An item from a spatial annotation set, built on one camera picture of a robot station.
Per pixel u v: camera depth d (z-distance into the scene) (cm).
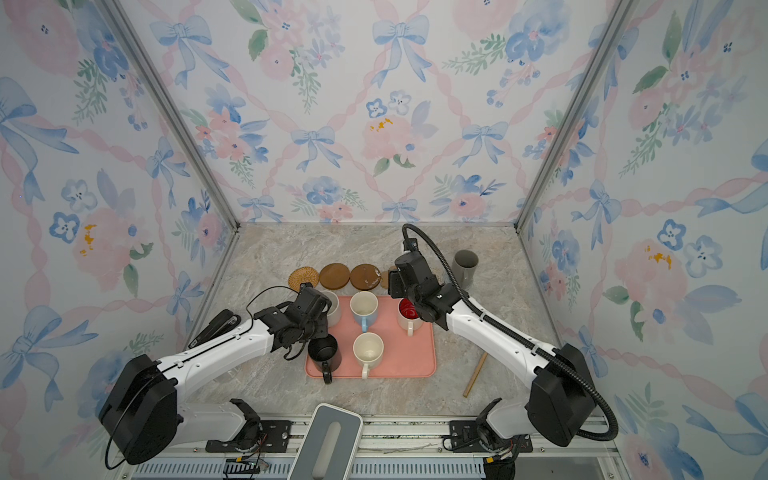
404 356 89
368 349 87
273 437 75
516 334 47
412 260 69
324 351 85
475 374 84
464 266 94
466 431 74
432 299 58
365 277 103
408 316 88
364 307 91
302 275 105
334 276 103
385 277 103
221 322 90
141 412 41
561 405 40
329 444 73
